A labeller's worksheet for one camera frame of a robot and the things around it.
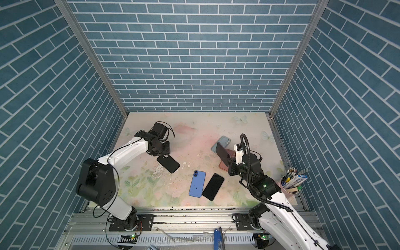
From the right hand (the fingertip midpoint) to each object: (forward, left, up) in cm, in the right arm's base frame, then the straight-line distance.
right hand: (226, 157), depth 77 cm
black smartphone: (-9, +6, -17) cm, 20 cm away
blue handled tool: (-34, +2, -17) cm, 38 cm away
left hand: (+7, +33, -9) cm, 35 cm away
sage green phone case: (+24, +1, -18) cm, 30 cm away
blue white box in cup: (-8, -32, -3) cm, 33 cm away
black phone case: (+3, +32, -18) cm, 37 cm away
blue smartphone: (-7, +15, -19) cm, 25 cm away
